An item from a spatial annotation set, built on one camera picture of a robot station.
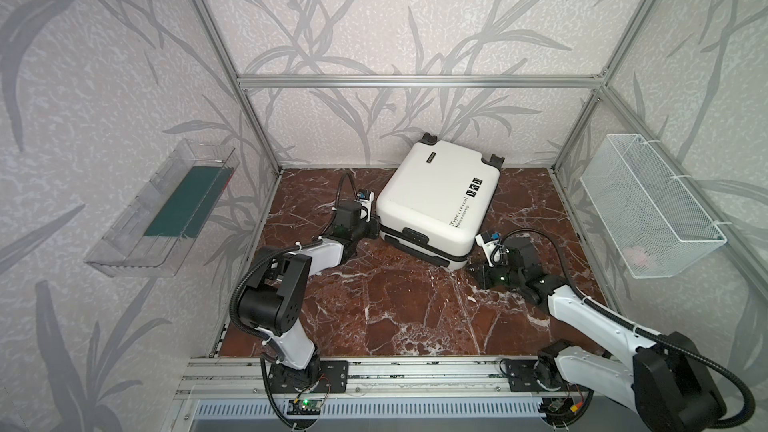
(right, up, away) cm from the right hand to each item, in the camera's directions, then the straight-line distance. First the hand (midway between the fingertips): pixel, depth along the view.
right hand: (467, 259), depth 85 cm
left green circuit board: (-42, -33, -14) cm, 55 cm away
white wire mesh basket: (+36, +12, -23) cm, 44 cm away
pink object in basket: (+39, +4, -13) cm, 41 cm away
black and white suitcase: (-10, +17, -1) cm, 19 cm away
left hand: (-25, +15, +10) cm, 31 cm away
